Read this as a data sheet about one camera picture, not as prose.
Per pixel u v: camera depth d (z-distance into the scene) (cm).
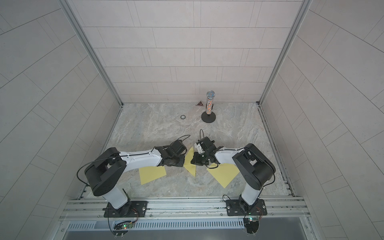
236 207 72
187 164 84
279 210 71
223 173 83
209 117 108
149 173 83
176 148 69
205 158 76
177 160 77
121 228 65
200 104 116
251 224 66
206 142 74
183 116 108
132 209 69
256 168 46
